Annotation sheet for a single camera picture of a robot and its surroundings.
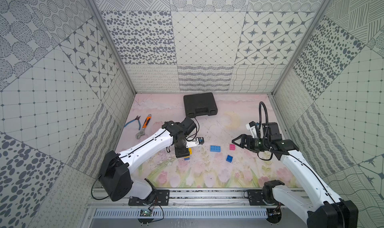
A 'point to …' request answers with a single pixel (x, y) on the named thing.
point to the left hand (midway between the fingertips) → (187, 148)
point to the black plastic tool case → (199, 105)
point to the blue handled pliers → (137, 118)
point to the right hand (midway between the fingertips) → (238, 145)
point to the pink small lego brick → (232, 147)
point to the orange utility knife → (146, 121)
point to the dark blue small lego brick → (187, 158)
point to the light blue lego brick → (215, 148)
